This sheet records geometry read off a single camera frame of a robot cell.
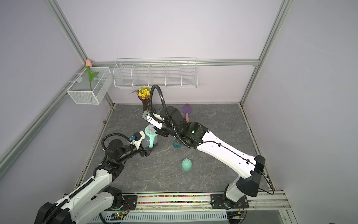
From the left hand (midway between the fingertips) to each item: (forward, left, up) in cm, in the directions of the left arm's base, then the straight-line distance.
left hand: (153, 138), depth 75 cm
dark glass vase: (+33, +9, -7) cm, 35 cm away
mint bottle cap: (-9, -18, -17) cm, 27 cm away
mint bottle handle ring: (-5, -1, +8) cm, 9 cm away
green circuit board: (-32, +21, -23) cm, 45 cm away
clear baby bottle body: (-5, +2, +7) cm, 9 cm away
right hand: (+3, -5, +15) cm, 16 cm away
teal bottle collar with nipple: (+5, -12, -19) cm, 23 cm away
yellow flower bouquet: (+34, +8, +4) cm, 36 cm away
